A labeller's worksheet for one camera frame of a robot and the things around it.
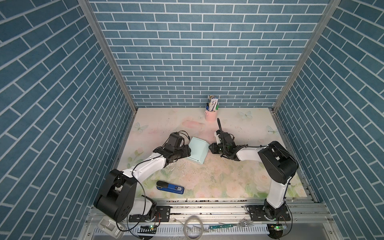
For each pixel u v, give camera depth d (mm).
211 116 1120
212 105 1048
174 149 679
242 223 708
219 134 889
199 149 940
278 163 505
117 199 417
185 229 692
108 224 693
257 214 734
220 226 706
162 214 739
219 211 753
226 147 769
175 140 679
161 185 797
